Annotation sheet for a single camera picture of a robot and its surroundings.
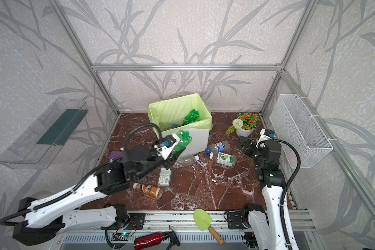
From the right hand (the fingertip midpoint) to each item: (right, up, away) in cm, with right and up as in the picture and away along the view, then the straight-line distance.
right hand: (246, 135), depth 76 cm
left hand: (-30, 0, -16) cm, 34 cm away
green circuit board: (-60, -47, -4) cm, 76 cm away
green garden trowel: (-22, -41, -2) cm, 46 cm away
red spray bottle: (-43, -44, -10) cm, 62 cm away
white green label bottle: (-42, -24, +9) cm, 49 cm away
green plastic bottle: (-27, +11, +18) cm, 34 cm away
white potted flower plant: (+4, +5, +20) cm, 21 cm away
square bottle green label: (-7, -15, +16) cm, 23 cm away
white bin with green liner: (-44, +12, +14) cm, 48 cm away
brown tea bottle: (-48, -28, +3) cm, 55 cm away
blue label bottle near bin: (-11, -9, +21) cm, 25 cm away
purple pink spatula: (-76, -13, +22) cm, 81 cm away
